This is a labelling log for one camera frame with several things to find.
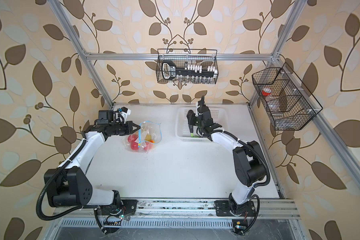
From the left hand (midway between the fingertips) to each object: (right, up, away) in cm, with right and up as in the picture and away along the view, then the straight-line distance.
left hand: (139, 125), depth 82 cm
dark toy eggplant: (+28, +5, +7) cm, 29 cm away
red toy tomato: (-8, -8, +12) cm, 16 cm away
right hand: (+29, +6, +8) cm, 30 cm away
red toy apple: (-6, -13, +9) cm, 17 cm away
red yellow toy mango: (+4, -12, +5) cm, 14 cm away
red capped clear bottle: (+70, +19, -2) cm, 73 cm away
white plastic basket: (+24, -7, +22) cm, 33 cm away
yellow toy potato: (+2, -8, +17) cm, 19 cm away
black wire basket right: (+78, +11, -9) cm, 79 cm away
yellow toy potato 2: (+2, -8, +9) cm, 12 cm away
